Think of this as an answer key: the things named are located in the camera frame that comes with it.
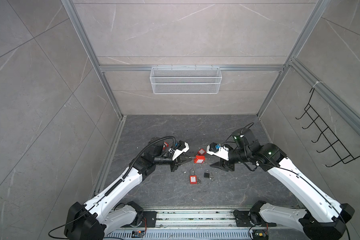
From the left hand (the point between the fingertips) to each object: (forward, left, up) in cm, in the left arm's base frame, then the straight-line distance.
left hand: (190, 155), depth 70 cm
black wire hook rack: (+4, -64, +10) cm, 65 cm away
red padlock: (-2, -4, -1) cm, 5 cm away
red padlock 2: (-3, -3, -23) cm, 23 cm away
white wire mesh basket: (+55, -1, +6) cm, 55 cm away
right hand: (-2, -10, +1) cm, 11 cm away
